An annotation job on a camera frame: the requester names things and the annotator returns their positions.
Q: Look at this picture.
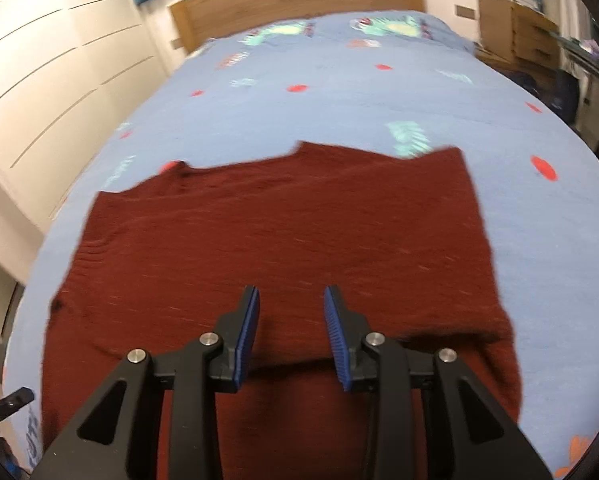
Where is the dark red knit sweater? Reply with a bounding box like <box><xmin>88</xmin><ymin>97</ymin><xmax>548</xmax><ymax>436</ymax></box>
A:
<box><xmin>41</xmin><ymin>142</ymin><xmax>522</xmax><ymax>479</ymax></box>

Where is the blue cartoon print bed cover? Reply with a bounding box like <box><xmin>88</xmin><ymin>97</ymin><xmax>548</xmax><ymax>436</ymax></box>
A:
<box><xmin>3</xmin><ymin>13</ymin><xmax>599</xmax><ymax>470</ymax></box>

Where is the white wardrobe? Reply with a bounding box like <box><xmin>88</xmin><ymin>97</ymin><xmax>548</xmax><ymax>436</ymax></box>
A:
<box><xmin>0</xmin><ymin>0</ymin><xmax>167</xmax><ymax>232</ymax></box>

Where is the wooden bedside drawer cabinet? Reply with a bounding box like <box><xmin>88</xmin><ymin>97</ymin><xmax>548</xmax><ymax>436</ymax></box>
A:
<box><xmin>476</xmin><ymin>0</ymin><xmax>560</xmax><ymax>78</ymax></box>

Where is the wall socket beside headboard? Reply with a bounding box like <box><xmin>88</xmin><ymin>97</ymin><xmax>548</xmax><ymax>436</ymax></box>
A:
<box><xmin>455</xmin><ymin>4</ymin><xmax>476</xmax><ymax>21</ymax></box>

